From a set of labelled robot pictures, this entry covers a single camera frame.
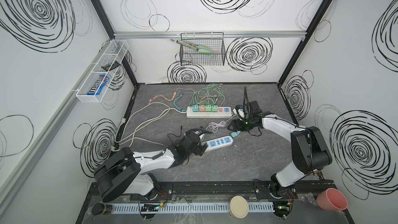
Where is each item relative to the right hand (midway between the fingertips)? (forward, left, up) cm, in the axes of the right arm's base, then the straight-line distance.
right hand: (231, 127), depth 90 cm
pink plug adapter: (+12, +18, +2) cm, 22 cm away
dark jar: (-40, +58, +3) cm, 71 cm away
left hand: (-7, +18, 0) cm, 19 cm away
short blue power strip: (-9, +8, -2) cm, 12 cm away
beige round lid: (-38, +1, -1) cm, 38 cm away
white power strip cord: (+5, +50, -2) cm, 51 cm away
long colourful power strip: (+12, +13, -1) cm, 18 cm away
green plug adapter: (+13, +10, 0) cm, 16 cm away
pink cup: (-35, -38, +3) cm, 52 cm away
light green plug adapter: (+13, +14, +1) cm, 19 cm away
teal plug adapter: (+13, +22, +1) cm, 25 cm away
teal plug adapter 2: (-4, -1, 0) cm, 4 cm away
